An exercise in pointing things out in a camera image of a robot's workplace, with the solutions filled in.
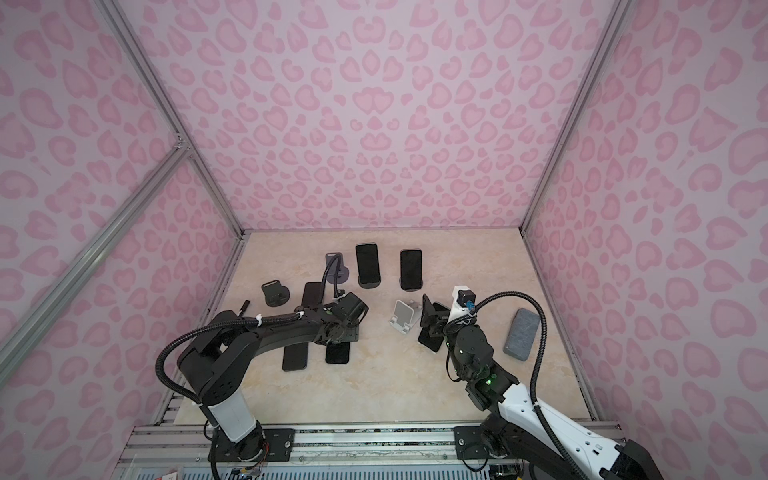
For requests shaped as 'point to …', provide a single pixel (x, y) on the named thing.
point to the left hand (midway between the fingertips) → (346, 329)
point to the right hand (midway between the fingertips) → (438, 294)
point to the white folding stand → (406, 315)
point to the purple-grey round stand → (331, 269)
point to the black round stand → (276, 294)
